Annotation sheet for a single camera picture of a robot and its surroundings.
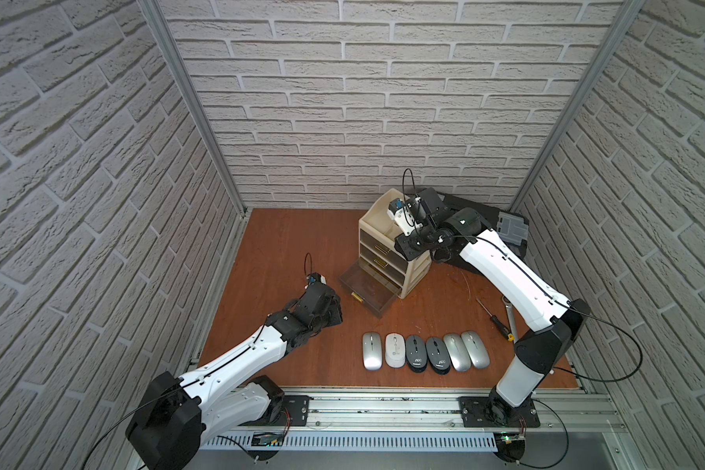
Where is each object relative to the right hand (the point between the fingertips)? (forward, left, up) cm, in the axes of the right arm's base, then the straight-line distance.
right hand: (407, 242), depth 77 cm
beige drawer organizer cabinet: (+4, +7, -1) cm, 9 cm away
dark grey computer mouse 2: (-23, -8, -24) cm, 34 cm away
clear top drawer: (+1, +6, -5) cm, 7 cm away
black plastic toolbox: (+11, -37, -9) cm, 39 cm away
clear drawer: (+1, +6, -13) cm, 14 cm away
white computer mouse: (-21, +4, -23) cm, 32 cm away
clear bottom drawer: (+1, +9, -25) cm, 27 cm away
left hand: (-9, +18, -15) cm, 26 cm away
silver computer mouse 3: (-22, -20, -25) cm, 39 cm away
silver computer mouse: (-20, +11, -25) cm, 34 cm away
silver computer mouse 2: (-23, -14, -25) cm, 37 cm away
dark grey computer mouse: (-22, -2, -25) cm, 33 cm away
